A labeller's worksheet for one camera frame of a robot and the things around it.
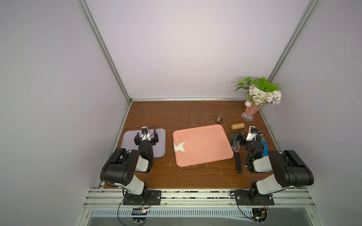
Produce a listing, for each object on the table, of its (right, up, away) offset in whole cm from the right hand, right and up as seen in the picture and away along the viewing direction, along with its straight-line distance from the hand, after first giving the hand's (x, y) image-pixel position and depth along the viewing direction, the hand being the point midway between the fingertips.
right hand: (249, 129), depth 88 cm
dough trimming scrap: (-45, -12, +4) cm, 47 cm away
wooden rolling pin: (-2, +1, +12) cm, 13 cm away
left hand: (-66, -1, +2) cm, 66 cm away
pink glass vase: (+7, +8, +17) cm, 20 cm away
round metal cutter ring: (-15, +6, +19) cm, 24 cm away
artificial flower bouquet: (+5, +24, -3) cm, 25 cm away
